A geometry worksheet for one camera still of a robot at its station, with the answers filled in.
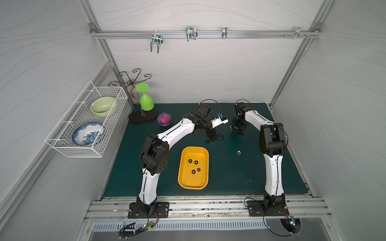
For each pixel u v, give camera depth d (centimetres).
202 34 79
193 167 87
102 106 72
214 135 77
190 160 90
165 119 104
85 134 64
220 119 76
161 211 73
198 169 86
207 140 78
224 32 79
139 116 111
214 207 75
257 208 73
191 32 75
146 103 91
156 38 78
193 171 86
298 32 77
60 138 56
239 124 91
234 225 70
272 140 61
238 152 93
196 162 89
